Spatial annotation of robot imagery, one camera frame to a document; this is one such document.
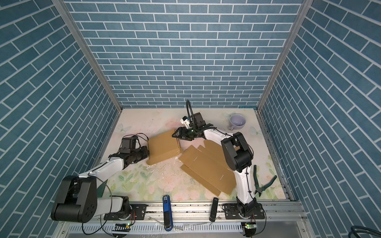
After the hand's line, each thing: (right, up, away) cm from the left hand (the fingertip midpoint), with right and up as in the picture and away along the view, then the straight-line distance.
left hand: (150, 150), depth 91 cm
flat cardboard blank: (+36, -10, +1) cm, 37 cm away
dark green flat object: (-8, -8, -35) cm, 37 cm away
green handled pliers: (+63, -19, -11) cm, 67 cm away
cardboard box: (+7, +3, +2) cm, 8 cm away
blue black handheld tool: (+16, -29, -25) cm, 41 cm away
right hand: (+15, +9, 0) cm, 18 cm away
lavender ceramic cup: (+59, +18, +18) cm, 64 cm away
